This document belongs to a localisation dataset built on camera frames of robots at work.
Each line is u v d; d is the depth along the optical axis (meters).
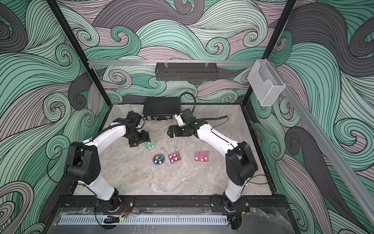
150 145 0.95
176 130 0.76
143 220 0.70
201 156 0.90
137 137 0.78
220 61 0.95
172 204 0.74
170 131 0.76
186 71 1.05
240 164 0.45
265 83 0.79
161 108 1.16
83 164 0.46
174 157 0.90
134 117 0.74
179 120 0.79
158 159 0.88
